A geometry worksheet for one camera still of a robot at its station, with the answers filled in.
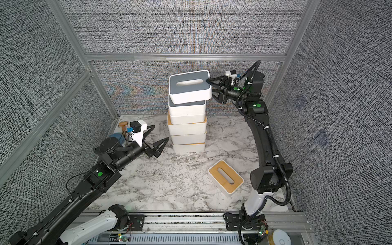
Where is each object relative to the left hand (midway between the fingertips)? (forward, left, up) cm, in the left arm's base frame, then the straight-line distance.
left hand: (163, 131), depth 61 cm
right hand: (+15, -18, +12) cm, 27 cm away
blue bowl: (+29, +40, -41) cm, 64 cm away
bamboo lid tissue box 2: (+12, -2, -14) cm, 19 cm away
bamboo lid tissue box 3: (+13, -8, -33) cm, 36 cm away
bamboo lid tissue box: (+13, -17, -12) cm, 24 cm away
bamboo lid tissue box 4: (-5, -30, -36) cm, 47 cm away
